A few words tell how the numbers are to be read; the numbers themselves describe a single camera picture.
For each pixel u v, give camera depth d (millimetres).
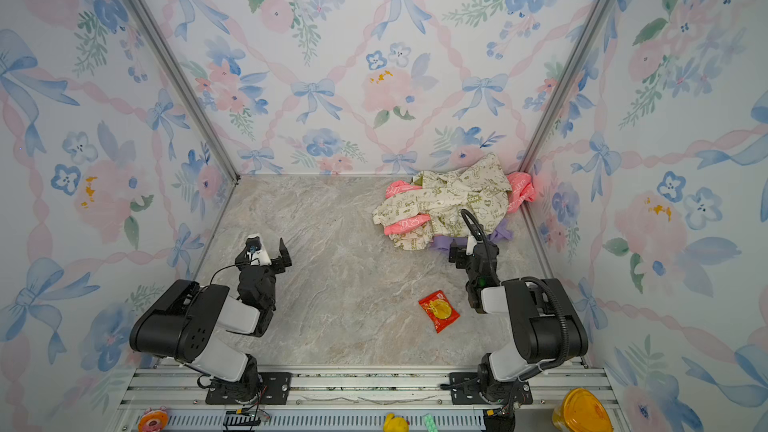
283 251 836
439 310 855
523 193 1094
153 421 668
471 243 833
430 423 689
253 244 750
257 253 748
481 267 718
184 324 455
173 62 860
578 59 843
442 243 967
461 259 854
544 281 514
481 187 985
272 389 750
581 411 638
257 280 684
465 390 732
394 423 677
